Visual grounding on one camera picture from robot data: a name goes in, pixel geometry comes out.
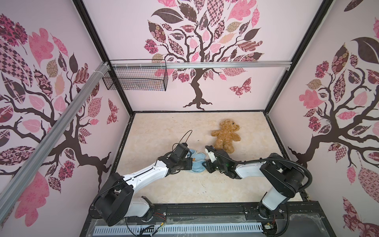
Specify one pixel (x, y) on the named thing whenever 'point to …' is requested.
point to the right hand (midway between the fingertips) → (203, 161)
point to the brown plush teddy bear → (226, 136)
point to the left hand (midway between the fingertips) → (191, 166)
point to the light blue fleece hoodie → (198, 159)
